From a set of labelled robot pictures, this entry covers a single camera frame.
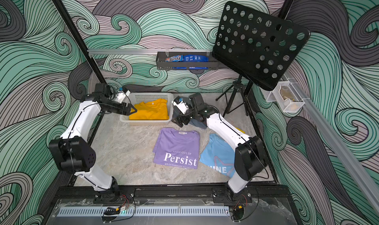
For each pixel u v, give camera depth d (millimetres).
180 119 726
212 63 957
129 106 759
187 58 925
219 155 862
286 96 669
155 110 1053
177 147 895
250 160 437
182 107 713
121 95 762
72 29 828
